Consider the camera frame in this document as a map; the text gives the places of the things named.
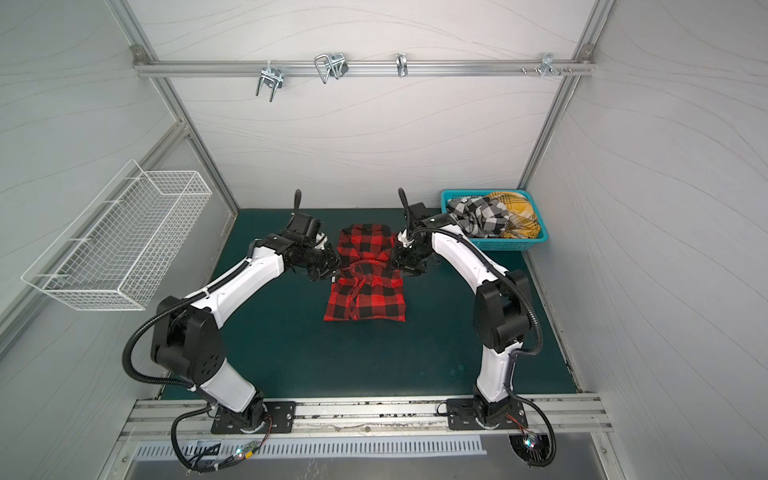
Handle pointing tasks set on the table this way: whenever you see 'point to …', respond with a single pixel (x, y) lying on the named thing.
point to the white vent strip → (308, 447)
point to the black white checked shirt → (481, 216)
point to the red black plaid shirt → (367, 285)
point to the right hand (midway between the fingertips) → (397, 264)
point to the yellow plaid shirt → (523, 222)
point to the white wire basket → (119, 248)
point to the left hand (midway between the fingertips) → (352, 262)
